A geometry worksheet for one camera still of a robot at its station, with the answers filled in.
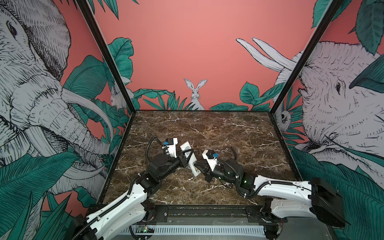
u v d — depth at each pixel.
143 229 0.70
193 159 0.72
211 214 0.75
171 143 0.66
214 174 0.63
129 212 0.57
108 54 0.88
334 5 0.69
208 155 0.61
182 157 0.64
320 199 0.41
